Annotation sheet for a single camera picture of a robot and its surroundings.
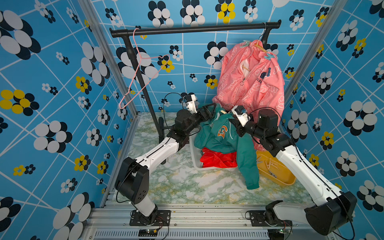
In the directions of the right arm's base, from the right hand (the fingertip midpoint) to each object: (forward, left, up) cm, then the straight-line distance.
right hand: (234, 116), depth 73 cm
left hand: (+4, +10, +4) cm, 11 cm away
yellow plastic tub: (-12, -25, -32) cm, 43 cm away
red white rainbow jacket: (-11, +11, -23) cm, 28 cm away
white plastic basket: (-3, +20, -32) cm, 37 cm away
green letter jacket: (-2, +7, -12) cm, 14 cm away
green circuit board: (-45, +43, -36) cm, 71 cm away
